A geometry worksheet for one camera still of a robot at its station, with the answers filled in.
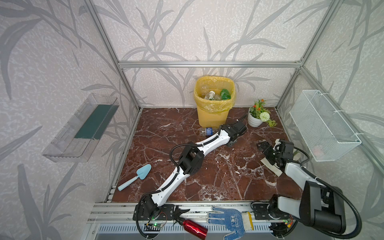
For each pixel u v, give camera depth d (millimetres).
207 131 990
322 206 414
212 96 969
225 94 961
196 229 655
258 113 990
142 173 866
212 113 903
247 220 709
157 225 707
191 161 612
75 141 637
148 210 642
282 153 693
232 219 712
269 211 728
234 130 737
